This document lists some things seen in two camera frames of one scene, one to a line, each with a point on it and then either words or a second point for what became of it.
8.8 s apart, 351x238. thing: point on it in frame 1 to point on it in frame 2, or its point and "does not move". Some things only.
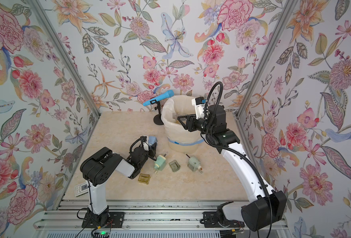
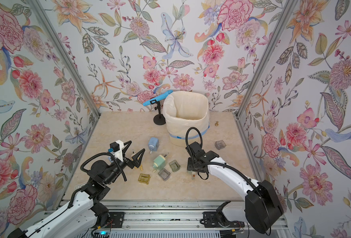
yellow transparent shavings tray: x=144 y=178 does not move
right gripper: x=193 y=121 to x=189 y=166
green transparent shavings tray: x=174 y=165 does not move
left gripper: x=151 y=151 to x=131 y=164
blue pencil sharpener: x=152 y=140 does not move
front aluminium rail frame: x=146 y=218 does not move
